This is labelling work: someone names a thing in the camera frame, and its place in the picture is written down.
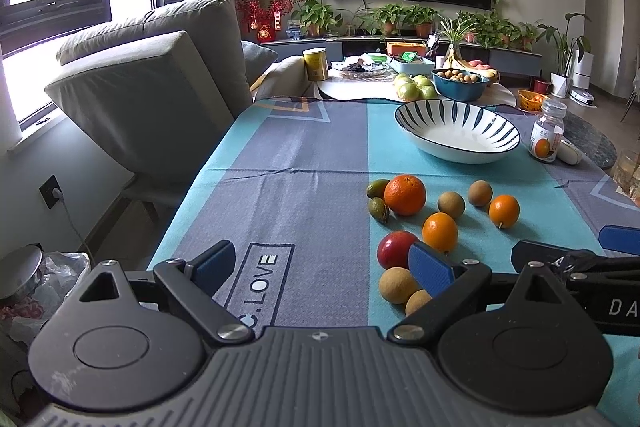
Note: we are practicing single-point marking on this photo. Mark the teal bowl of longans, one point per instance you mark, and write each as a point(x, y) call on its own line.
point(460, 85)

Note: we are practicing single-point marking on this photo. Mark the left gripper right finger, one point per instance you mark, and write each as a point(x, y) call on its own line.
point(457, 290)

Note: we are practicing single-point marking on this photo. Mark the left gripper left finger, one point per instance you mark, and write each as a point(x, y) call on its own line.
point(189, 287)

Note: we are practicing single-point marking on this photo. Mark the tan round fruit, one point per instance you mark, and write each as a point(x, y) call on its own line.
point(396, 285)

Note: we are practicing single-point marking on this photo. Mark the wall socket with plug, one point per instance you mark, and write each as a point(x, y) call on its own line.
point(51, 192)

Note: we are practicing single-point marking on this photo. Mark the red apple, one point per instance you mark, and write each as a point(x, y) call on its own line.
point(393, 250)

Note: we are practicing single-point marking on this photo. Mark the brown round fruit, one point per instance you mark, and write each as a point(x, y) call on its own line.
point(480, 194)

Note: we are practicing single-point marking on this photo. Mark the grey cushion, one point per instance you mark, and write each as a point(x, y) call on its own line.
point(257, 60)

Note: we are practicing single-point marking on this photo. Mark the banana bunch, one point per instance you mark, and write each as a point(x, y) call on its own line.
point(454, 60)

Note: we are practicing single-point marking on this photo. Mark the red flower decoration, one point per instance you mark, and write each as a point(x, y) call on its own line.
point(263, 17)

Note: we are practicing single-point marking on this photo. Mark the tan small fruit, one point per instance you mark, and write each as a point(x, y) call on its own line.
point(416, 301)

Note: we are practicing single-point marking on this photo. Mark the orange box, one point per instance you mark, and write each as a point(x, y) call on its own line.
point(394, 48)

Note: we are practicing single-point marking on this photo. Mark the potted green plant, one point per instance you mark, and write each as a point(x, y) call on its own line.
point(316, 18)

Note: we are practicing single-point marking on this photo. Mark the white round gadget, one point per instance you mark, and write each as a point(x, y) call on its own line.
point(568, 153)

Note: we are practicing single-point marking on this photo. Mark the spider plant in vase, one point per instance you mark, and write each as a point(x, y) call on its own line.
point(454, 31)

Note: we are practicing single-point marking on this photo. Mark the orange basket of tangerines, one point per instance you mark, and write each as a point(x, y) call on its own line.
point(531, 101)

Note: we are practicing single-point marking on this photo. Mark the tv cabinet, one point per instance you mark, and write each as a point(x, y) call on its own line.
point(508, 62)

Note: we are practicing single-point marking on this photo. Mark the tall plant in white pot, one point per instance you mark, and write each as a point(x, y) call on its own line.
point(564, 48)

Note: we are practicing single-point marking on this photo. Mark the large orange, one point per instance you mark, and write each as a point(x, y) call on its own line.
point(405, 195)

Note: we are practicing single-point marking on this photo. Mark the green pears on tray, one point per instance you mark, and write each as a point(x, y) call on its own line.
point(414, 88)

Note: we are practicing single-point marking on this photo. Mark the light blue snack tray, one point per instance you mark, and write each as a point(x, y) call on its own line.
point(419, 66)

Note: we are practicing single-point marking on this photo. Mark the blue grey tablecloth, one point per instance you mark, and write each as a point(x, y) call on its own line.
point(287, 187)

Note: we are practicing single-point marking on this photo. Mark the grey sofa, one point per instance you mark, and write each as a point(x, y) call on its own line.
point(159, 92)

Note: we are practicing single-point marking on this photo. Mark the small orange with stem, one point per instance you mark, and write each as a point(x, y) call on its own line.
point(504, 211)

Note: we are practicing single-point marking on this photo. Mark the yellow tin can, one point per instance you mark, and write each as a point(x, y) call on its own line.
point(316, 63)

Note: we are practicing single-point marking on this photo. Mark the glass plate with snacks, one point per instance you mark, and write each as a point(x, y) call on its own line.
point(358, 69)

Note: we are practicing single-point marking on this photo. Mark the dark marble round table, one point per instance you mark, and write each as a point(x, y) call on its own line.
point(593, 143)

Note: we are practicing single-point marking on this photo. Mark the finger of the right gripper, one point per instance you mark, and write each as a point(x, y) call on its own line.
point(555, 256)
point(625, 240)

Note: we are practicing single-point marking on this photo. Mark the blue striped white bowl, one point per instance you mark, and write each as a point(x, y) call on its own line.
point(458, 132)

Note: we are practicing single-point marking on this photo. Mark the green olive fruit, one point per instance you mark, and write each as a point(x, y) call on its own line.
point(378, 209)
point(376, 188)

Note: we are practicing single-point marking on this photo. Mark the round white coffee table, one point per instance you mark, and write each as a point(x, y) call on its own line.
point(342, 89)

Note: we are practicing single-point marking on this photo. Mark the clear snack jar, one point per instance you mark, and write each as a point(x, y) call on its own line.
point(548, 130)

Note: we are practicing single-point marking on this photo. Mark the brown kiwi fruit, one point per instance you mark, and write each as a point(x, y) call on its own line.
point(452, 204)

